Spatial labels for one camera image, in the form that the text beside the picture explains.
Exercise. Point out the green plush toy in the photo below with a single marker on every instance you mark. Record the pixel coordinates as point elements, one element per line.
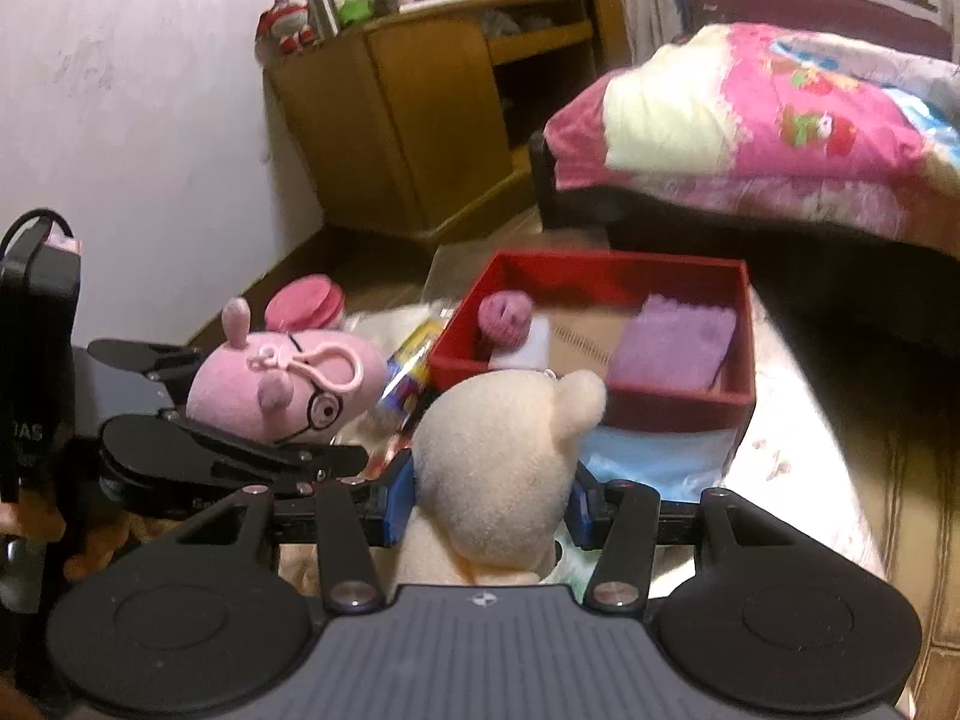
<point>354,9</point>

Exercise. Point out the floral tablecloth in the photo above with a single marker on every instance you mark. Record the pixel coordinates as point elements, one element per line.
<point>787,450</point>

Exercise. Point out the grey cloth bundle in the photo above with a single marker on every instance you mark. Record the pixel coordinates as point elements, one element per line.
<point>499,21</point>

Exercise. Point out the yellow drink can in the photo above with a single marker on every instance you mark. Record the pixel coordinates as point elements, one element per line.
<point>409,369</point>

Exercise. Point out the dark cup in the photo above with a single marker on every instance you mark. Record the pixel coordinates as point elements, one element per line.
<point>384,0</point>

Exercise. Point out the steel thermos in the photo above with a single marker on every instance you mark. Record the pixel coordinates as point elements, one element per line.
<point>321,7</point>

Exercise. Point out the maroon sofa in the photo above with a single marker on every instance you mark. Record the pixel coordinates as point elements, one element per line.
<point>810,11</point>

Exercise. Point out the red box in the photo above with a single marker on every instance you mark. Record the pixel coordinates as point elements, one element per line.
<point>675,411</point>

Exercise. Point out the blue face mask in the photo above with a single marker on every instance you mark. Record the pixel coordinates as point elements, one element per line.
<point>660,459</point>

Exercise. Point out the pink lid plastic bottle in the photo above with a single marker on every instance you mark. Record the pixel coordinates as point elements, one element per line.
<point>300,304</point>

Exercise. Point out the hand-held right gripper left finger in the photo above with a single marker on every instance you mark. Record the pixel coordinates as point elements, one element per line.
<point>391,502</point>

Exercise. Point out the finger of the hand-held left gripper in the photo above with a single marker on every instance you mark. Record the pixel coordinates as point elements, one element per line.
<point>142,358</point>
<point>225,461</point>

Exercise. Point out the pink pig plush teal shirt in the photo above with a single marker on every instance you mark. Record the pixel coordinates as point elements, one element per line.
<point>247,390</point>

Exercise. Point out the wooden cabinet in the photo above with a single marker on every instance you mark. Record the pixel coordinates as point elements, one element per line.
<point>420,127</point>

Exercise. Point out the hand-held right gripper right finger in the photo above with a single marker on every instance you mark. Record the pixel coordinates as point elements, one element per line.
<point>581,510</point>

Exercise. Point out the red santa doll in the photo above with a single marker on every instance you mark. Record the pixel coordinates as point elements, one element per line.
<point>285,22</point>

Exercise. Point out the checked plastic sheet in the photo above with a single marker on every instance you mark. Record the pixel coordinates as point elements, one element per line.
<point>934,120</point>

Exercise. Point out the bed with pink quilt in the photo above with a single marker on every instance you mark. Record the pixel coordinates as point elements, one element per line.
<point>825,277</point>

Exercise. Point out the pink floral quilt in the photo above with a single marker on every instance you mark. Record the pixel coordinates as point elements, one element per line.
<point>750,135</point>

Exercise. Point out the purple towel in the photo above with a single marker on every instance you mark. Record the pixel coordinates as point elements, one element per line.
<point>671,349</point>

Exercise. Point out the beige bear plush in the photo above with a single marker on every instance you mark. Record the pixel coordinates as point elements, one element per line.
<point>487,465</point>

